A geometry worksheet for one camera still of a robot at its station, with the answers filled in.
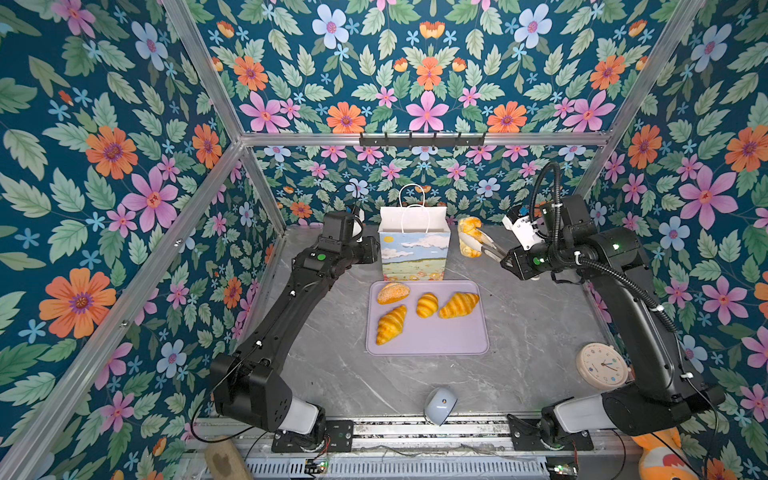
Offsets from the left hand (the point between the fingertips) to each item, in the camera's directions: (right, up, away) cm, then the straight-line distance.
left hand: (378, 236), depth 77 cm
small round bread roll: (+14, -21, +17) cm, 30 cm away
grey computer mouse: (+15, -41, -6) cm, 44 cm away
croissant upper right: (+24, -21, +16) cm, 36 cm away
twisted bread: (+24, +3, -2) cm, 24 cm away
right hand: (+32, -5, -9) cm, 33 cm away
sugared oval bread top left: (+3, -17, +18) cm, 25 cm away
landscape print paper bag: (+10, 0, +7) cm, 12 cm away
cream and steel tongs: (+28, -2, -2) cm, 28 cm away
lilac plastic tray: (+26, -31, +16) cm, 43 cm away
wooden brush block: (-34, -53, -9) cm, 64 cm away
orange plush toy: (+63, -49, -14) cm, 81 cm away
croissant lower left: (+3, -26, +11) cm, 29 cm away
